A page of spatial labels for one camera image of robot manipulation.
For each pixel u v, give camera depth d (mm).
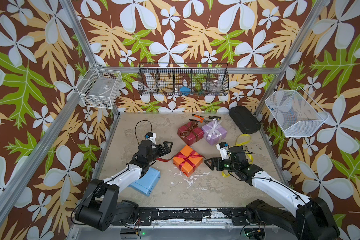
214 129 991
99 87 839
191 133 992
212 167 747
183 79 984
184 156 869
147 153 690
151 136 787
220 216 752
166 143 782
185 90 943
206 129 1014
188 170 825
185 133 989
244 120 1099
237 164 651
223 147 750
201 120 1150
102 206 419
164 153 766
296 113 824
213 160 734
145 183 784
